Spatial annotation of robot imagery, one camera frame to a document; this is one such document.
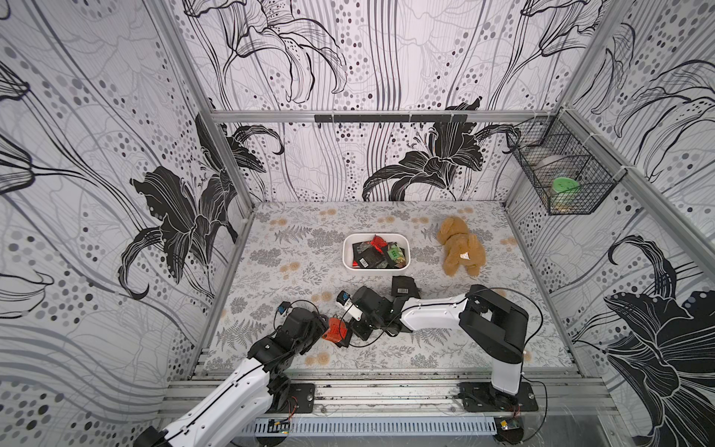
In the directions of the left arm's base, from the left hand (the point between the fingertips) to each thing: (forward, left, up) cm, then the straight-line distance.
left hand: (328, 328), depth 84 cm
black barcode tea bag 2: (+16, -25, -2) cm, 30 cm away
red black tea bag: (-1, -3, 0) cm, 3 cm away
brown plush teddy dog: (+24, -43, +12) cm, 50 cm away
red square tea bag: (+29, -16, +6) cm, 34 cm away
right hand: (+4, -8, -3) cm, 9 cm away
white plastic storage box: (+32, -5, +4) cm, 32 cm away
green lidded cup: (+31, -69, +30) cm, 81 cm away
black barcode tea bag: (+26, -12, +2) cm, 28 cm away
